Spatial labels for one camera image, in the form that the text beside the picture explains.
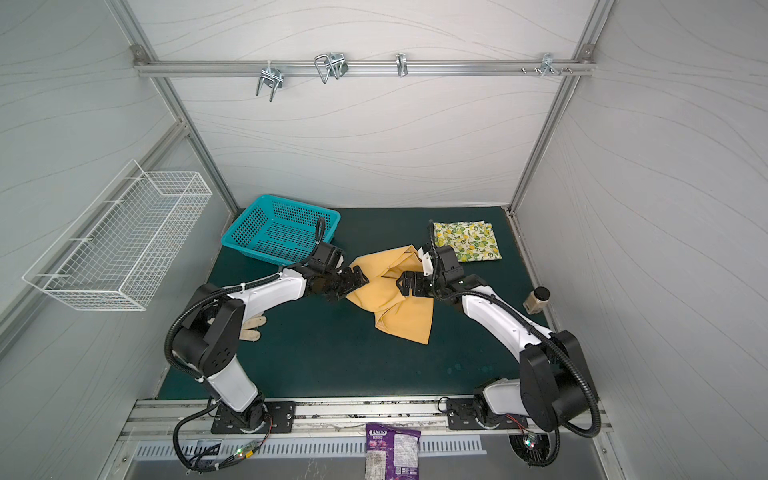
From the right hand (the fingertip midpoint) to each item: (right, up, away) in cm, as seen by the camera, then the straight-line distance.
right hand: (415, 275), depth 87 cm
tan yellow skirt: (-2, -13, +4) cm, 14 cm away
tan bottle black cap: (+36, -7, 0) cm, 37 cm away
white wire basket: (-71, +8, -18) cm, 73 cm away
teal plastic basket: (-50, +14, +28) cm, 59 cm away
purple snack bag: (-7, -38, -20) cm, 43 cm away
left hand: (-15, -2, +5) cm, 16 cm away
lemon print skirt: (+23, +10, +22) cm, 33 cm away
